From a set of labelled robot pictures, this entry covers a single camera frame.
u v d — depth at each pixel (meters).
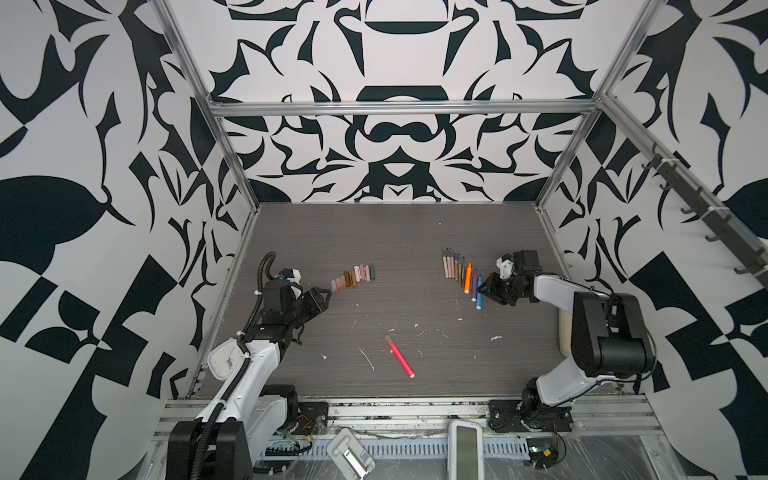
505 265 0.90
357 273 0.99
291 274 0.79
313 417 0.74
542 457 0.71
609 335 0.47
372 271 1.02
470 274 0.99
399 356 0.84
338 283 0.97
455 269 1.02
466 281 0.99
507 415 0.74
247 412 0.48
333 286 0.97
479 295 0.94
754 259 0.50
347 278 0.99
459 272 1.00
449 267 1.02
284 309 0.66
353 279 0.99
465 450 0.66
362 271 1.00
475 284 0.97
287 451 0.73
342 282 0.97
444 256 1.05
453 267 1.02
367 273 1.00
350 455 0.68
